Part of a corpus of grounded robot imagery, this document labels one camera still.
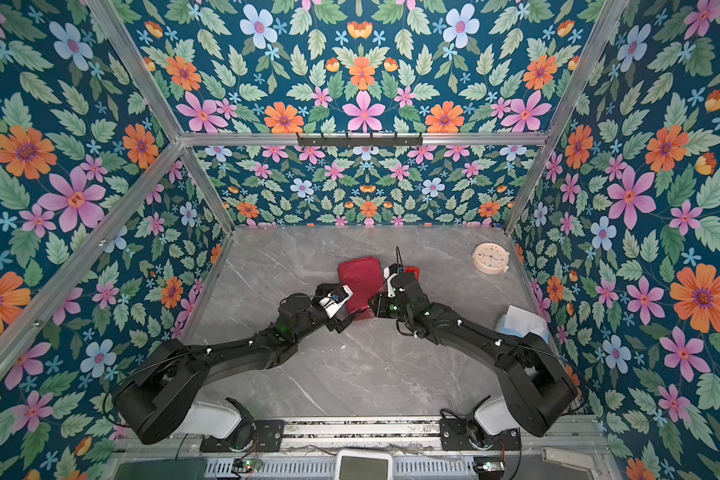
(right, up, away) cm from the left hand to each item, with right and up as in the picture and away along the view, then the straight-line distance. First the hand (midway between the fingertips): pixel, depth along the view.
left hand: (351, 289), depth 82 cm
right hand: (+5, -3, +2) cm, 6 cm away
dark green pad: (-42, -41, -13) cm, 60 cm away
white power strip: (+55, -38, -14) cm, 68 cm away
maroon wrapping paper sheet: (+2, +2, +16) cm, 16 cm away
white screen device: (+4, -38, -15) cm, 42 cm away
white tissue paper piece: (+49, -11, +6) cm, 51 cm away
